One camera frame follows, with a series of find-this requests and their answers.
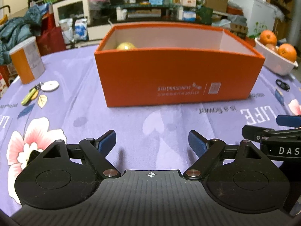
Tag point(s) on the yellow-green pear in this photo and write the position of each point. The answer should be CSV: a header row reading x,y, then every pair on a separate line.
x,y
126,46

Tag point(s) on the white plastic bag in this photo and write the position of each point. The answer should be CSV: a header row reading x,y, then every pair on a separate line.
x,y
65,30

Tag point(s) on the white chest freezer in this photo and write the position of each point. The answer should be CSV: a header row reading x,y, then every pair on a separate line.
x,y
256,11

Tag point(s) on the yellow-green pocket tool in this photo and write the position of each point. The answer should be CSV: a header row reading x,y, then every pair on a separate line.
x,y
29,96

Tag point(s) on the white perforated plastic basket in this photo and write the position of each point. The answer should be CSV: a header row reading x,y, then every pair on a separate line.
x,y
277,66

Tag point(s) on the large orange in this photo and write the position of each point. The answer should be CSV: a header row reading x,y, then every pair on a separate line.
x,y
268,37
287,51

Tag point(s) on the brown cardboard box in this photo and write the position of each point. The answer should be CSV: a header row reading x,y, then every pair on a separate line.
x,y
215,3

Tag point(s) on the white cabinet with glass door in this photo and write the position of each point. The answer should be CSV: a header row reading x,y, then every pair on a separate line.
x,y
70,10

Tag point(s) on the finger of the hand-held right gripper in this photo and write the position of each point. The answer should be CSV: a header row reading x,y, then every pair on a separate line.
x,y
251,133
288,120

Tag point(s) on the orange cardboard box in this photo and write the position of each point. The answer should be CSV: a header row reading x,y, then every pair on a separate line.
x,y
152,75

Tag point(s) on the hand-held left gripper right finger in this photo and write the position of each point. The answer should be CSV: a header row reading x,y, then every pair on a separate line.
x,y
196,142

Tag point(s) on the red printed box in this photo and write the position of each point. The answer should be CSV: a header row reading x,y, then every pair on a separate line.
x,y
4,75

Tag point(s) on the dark green bag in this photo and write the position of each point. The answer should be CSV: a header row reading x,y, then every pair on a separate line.
x,y
204,15

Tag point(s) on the blue white carton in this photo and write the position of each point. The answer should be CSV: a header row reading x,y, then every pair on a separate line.
x,y
189,16

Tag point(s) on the blue jacket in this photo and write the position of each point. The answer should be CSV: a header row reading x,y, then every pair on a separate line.
x,y
14,33

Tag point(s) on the purple floral tablecloth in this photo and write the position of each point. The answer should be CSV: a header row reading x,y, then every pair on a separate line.
x,y
150,120

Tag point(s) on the white round tape measure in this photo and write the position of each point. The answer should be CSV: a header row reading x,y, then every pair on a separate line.
x,y
49,86

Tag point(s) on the orange white canister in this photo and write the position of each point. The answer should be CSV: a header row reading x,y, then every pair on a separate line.
x,y
27,61

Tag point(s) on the white TV cabinet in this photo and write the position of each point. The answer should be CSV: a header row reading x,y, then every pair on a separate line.
x,y
96,31

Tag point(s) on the white blue printed bag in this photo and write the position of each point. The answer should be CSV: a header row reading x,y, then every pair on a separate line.
x,y
81,29

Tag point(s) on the black carabiner clip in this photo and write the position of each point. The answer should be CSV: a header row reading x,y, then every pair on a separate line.
x,y
282,84

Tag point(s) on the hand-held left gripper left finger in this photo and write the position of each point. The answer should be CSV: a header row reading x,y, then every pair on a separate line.
x,y
107,141

